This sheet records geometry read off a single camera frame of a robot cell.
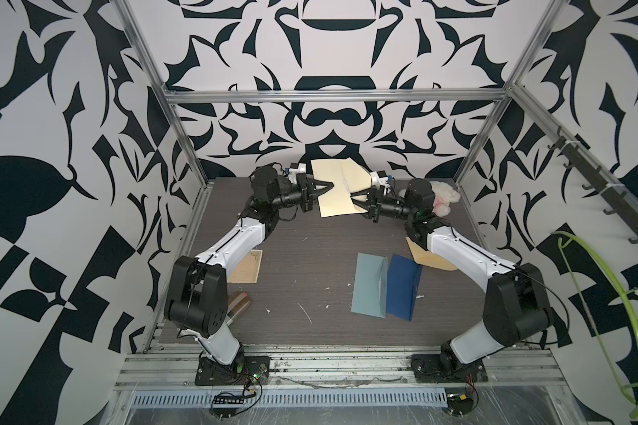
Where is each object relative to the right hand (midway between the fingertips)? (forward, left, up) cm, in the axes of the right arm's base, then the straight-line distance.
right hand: (346, 199), depth 72 cm
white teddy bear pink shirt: (+21, -41, -25) cm, 52 cm away
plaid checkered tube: (-18, +33, -28) cm, 47 cm away
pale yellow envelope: (+9, -1, -1) cm, 9 cm away
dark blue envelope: (-7, -22, -33) cm, 40 cm away
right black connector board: (-43, -28, -32) cm, 61 cm away
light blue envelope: (-14, -9, -32) cm, 36 cm away
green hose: (-41, -54, -11) cm, 69 cm away
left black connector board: (-45, +33, -31) cm, 63 cm away
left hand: (+5, +3, +3) cm, 6 cm away
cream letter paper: (-3, +34, -33) cm, 48 cm away
